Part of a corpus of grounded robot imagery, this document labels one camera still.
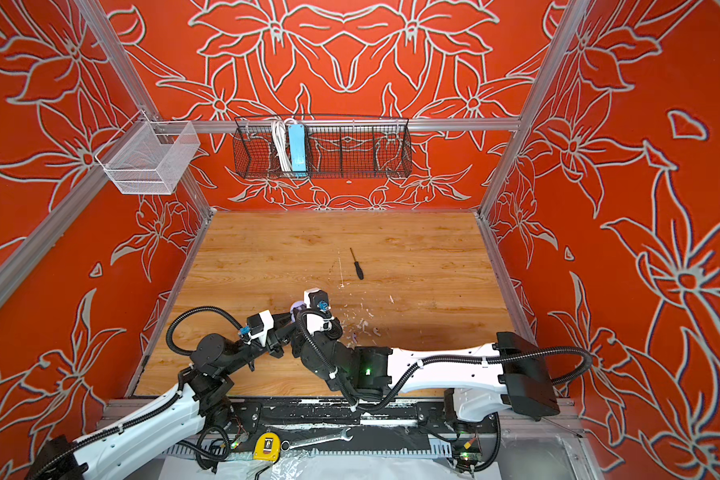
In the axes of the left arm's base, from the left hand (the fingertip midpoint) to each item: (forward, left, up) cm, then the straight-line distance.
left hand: (300, 313), depth 67 cm
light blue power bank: (+49, +8, +12) cm, 51 cm away
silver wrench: (-23, +3, -22) cm, 32 cm away
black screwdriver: (+28, -12, -22) cm, 37 cm away
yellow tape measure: (-24, +6, -20) cm, 32 cm away
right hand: (-1, +2, +2) cm, 3 cm away
